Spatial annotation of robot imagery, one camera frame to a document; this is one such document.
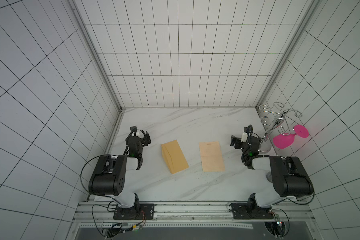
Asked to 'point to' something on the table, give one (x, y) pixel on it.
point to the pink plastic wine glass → (282, 141)
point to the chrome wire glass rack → (278, 113)
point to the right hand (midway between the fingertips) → (241, 134)
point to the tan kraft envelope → (174, 156)
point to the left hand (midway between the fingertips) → (139, 134)
